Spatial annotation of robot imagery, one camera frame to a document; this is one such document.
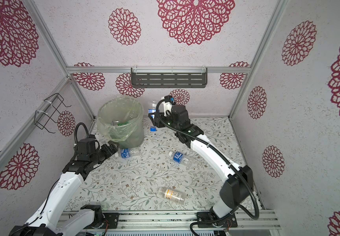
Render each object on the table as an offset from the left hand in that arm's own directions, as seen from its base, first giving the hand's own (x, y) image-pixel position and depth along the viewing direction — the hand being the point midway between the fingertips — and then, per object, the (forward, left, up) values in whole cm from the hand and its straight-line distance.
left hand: (115, 148), depth 81 cm
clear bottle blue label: (+4, -2, -13) cm, 14 cm away
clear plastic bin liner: (+26, +4, -3) cm, 27 cm away
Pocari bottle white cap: (+1, -37, -13) cm, 39 cm away
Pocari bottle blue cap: (+4, -22, +13) cm, 26 cm away
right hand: (+8, -21, +19) cm, 30 cm away
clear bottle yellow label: (-22, -33, -12) cm, 42 cm away
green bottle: (+10, -5, +10) cm, 15 cm away
